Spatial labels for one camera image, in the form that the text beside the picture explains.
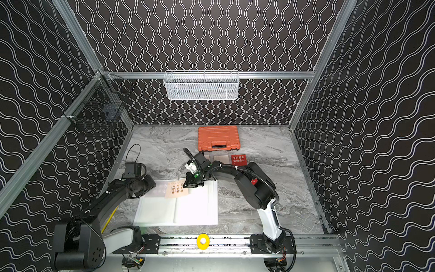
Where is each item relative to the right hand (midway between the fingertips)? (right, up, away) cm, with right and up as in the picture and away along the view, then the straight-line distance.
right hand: (183, 186), depth 88 cm
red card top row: (+31, +12, +16) cm, 37 cm away
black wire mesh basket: (-48, +45, +6) cm, 66 cm away
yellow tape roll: (+12, -23, -14) cm, 29 cm away
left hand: (-14, +2, 0) cm, 14 cm away
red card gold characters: (-13, -3, +2) cm, 14 cm away
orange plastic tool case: (+14, +25, +22) cm, 36 cm away
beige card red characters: (-4, -2, +1) cm, 5 cm away
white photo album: (+9, -9, -4) cm, 14 cm away
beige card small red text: (+21, +13, +16) cm, 30 cm away
